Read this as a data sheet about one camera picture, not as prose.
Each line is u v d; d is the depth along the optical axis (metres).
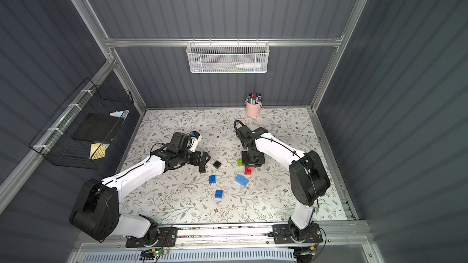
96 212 0.42
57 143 0.63
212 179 0.89
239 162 0.94
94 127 0.73
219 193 0.84
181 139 0.68
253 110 1.13
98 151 0.61
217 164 0.93
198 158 0.77
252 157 0.74
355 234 0.76
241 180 0.88
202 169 0.91
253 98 1.08
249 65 0.92
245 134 0.72
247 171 0.89
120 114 0.82
